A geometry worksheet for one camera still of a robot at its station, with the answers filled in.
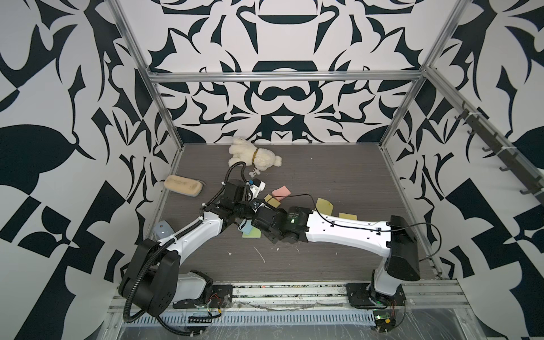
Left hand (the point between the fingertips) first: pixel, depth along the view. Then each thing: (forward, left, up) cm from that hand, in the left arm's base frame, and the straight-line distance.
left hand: (275, 207), depth 81 cm
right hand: (-5, +2, 0) cm, 5 cm away
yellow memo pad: (+11, +1, -15) cm, 18 cm away
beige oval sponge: (+19, +41, -10) cm, 46 cm away
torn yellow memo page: (+8, -23, -15) cm, 29 cm away
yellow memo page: (+3, -33, -15) cm, 36 cm away
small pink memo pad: (+14, -3, -13) cm, 19 cm away
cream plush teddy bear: (+28, +5, -5) cm, 29 cm away
